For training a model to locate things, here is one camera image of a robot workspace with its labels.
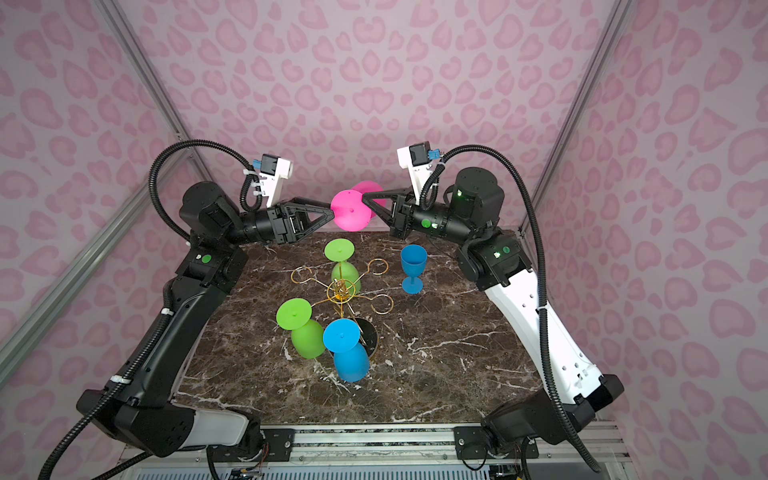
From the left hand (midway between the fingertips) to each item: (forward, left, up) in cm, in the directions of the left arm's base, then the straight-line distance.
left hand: (332, 212), depth 52 cm
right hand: (+1, -6, +2) cm, 6 cm away
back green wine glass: (+10, +3, -22) cm, 24 cm away
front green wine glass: (-9, +10, -29) cm, 32 cm away
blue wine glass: (+18, -16, -36) cm, 43 cm away
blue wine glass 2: (-15, -1, -30) cm, 33 cm away
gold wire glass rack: (-2, +1, -22) cm, 22 cm away
